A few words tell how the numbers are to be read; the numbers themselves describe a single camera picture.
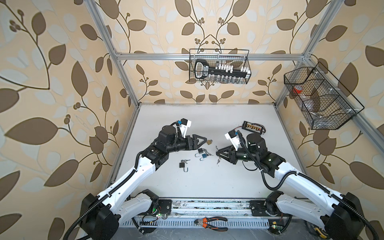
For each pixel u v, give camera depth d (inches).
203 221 27.7
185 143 25.3
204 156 36.6
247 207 29.6
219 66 32.4
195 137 25.0
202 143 26.4
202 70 33.3
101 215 15.0
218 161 29.0
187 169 34.3
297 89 34.8
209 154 36.8
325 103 28.8
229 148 26.6
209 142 38.9
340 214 15.1
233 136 25.7
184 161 35.7
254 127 41.4
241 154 25.6
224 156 27.7
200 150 36.9
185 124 26.4
